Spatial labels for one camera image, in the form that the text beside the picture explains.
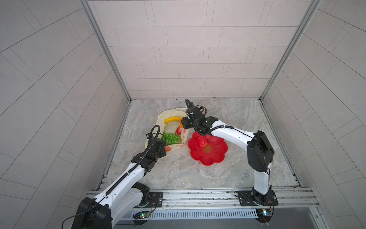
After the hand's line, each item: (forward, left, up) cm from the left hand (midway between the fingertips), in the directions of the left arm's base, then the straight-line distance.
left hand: (164, 146), depth 86 cm
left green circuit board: (-33, +7, -2) cm, 34 cm away
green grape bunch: (+5, -4, 0) cm, 6 cm away
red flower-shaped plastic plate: (-2, -30, -4) cm, 31 cm away
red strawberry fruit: (+11, -8, 0) cm, 14 cm away
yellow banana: (+21, -3, 0) cm, 21 cm away
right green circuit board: (-33, -52, -4) cm, 62 cm away
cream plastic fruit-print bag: (+15, -2, -3) cm, 15 cm away
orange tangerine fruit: (+6, -11, +14) cm, 19 cm away
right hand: (+13, -11, +9) cm, 19 cm away
